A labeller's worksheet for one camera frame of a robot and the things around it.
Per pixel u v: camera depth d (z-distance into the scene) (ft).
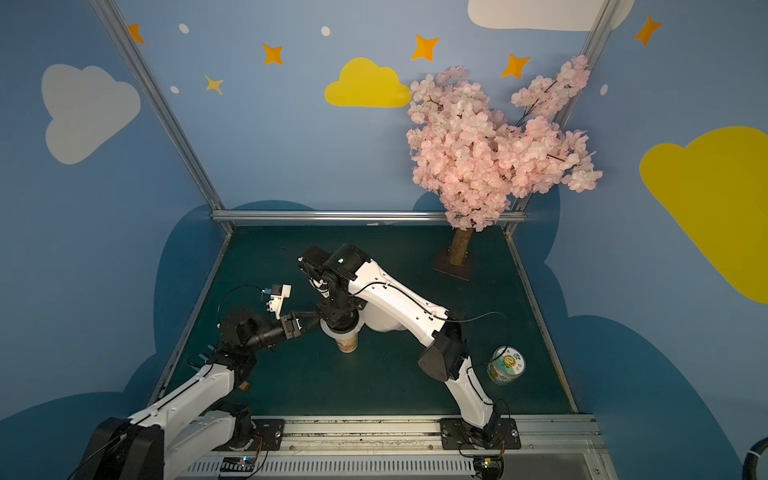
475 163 2.30
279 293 2.42
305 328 2.32
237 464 2.40
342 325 2.41
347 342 2.68
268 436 2.43
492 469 2.40
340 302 2.17
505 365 2.57
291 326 2.30
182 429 1.61
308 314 2.40
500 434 2.36
